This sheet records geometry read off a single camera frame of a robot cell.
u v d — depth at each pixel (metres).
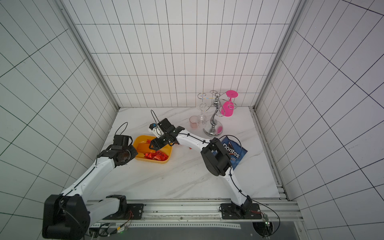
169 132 0.72
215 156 0.57
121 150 0.64
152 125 0.81
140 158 0.86
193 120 1.06
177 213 0.74
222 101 0.86
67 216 0.38
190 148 0.62
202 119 0.90
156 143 0.78
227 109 0.92
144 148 0.90
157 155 0.89
